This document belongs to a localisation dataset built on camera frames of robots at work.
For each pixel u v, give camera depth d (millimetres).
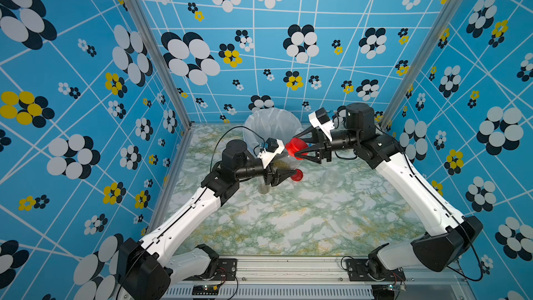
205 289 720
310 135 611
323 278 724
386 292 698
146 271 370
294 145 577
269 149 556
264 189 903
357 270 727
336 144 556
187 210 464
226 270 726
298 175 983
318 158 559
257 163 584
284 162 680
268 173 581
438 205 417
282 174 589
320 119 517
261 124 918
